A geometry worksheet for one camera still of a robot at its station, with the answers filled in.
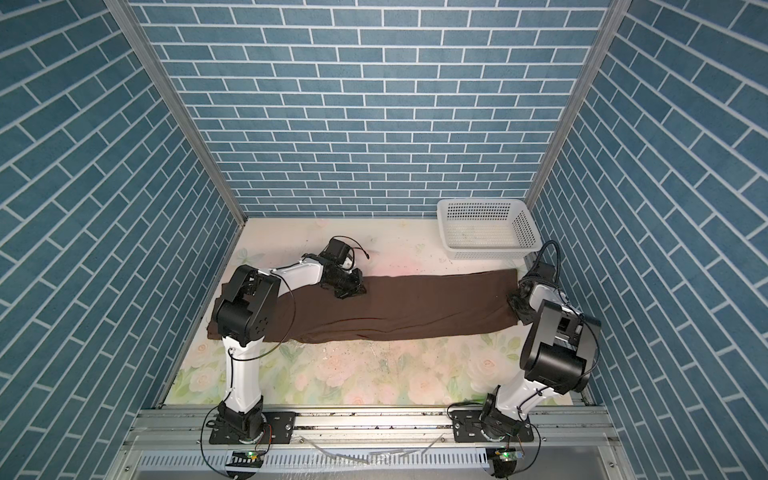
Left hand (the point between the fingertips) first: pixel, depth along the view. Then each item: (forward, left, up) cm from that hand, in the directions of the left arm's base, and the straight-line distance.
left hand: (368, 290), depth 99 cm
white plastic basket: (+31, -48, -3) cm, 57 cm away
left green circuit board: (-45, +28, -4) cm, 53 cm away
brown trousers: (-5, -35, +1) cm, 35 cm away
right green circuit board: (-46, -36, -1) cm, 58 cm away
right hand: (-6, -47, +3) cm, 48 cm away
